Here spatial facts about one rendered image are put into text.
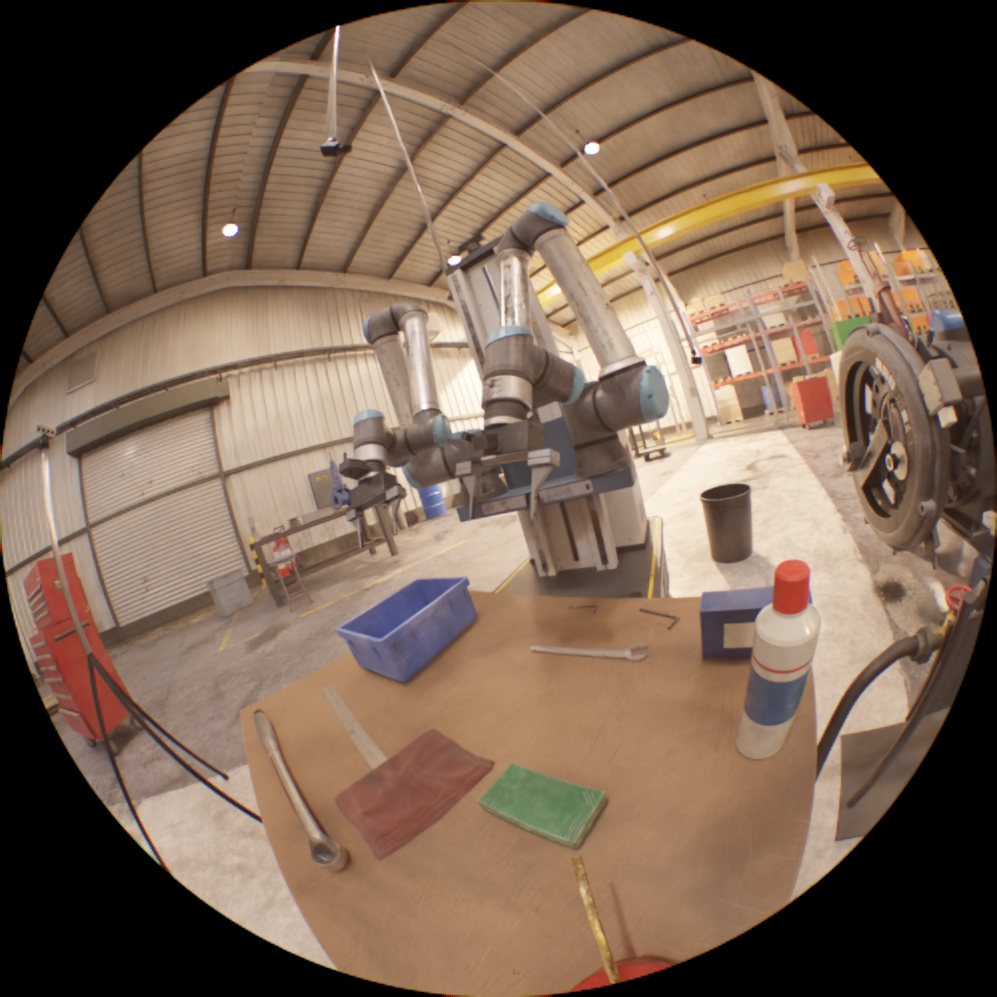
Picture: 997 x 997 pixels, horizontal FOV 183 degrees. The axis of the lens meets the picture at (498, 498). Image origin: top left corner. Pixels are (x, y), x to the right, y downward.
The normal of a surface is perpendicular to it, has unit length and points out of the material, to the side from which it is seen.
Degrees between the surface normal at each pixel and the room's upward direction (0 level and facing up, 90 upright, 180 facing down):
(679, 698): 0
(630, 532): 90
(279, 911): 0
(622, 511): 90
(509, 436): 67
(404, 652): 90
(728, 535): 93
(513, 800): 0
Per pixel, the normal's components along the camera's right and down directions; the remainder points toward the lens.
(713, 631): -0.54, 0.48
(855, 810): -0.29, -0.95
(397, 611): 0.82, -0.19
